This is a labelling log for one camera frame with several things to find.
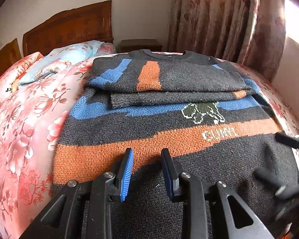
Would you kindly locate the pink floral pillow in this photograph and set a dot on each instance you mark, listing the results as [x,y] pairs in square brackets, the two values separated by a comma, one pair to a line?
[14,72]

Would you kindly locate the pink floral curtain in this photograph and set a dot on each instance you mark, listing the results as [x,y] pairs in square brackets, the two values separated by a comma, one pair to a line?
[247,32]

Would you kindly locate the pink floral bed sheet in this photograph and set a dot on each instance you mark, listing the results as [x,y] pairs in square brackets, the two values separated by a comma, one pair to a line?
[31,123]

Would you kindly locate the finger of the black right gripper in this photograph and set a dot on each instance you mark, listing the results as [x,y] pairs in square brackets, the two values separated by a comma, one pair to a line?
[270,181]
[290,141]

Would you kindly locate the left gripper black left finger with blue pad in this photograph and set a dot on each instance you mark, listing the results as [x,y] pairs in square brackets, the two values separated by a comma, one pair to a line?
[84,206]

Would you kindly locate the brown wooden headboard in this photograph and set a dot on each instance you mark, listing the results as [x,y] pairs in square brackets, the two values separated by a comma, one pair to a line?
[83,24]
[9,55]

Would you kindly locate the dark striped knit sweater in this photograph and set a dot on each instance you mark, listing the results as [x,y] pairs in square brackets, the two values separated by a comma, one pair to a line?
[211,117]

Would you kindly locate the light blue floral pillow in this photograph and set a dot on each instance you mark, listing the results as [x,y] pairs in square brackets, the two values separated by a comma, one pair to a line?
[59,59]

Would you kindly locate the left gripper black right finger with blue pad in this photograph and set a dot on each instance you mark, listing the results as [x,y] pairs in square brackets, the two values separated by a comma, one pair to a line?
[210,210]

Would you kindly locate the dark wooden nightstand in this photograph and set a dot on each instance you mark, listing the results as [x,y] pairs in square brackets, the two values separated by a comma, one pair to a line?
[128,45]

